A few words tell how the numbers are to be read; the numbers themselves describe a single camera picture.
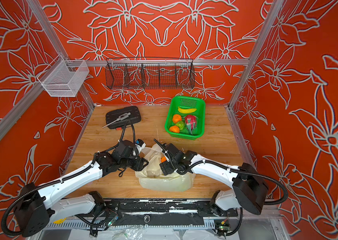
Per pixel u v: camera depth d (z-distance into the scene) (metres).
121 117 1.03
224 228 0.68
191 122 1.00
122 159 0.60
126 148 0.60
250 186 0.42
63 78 0.92
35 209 0.38
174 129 0.97
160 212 0.73
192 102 1.14
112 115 1.05
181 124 1.00
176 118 1.05
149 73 0.98
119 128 1.04
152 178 0.71
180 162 0.61
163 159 0.86
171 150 0.63
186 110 1.12
